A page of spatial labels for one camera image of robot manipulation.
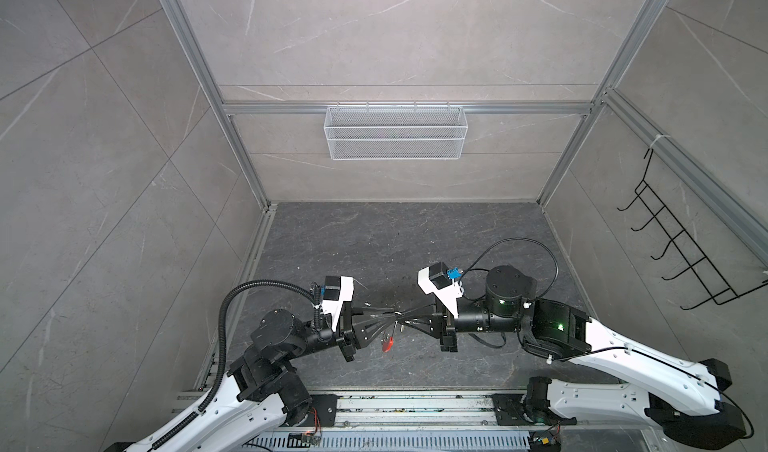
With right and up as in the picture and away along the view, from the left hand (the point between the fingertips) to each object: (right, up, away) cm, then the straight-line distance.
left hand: (393, 312), depth 52 cm
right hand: (+2, -1, +1) cm, 2 cm away
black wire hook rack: (+66, +2, +7) cm, 66 cm away
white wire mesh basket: (+1, +48, +49) cm, 68 cm away
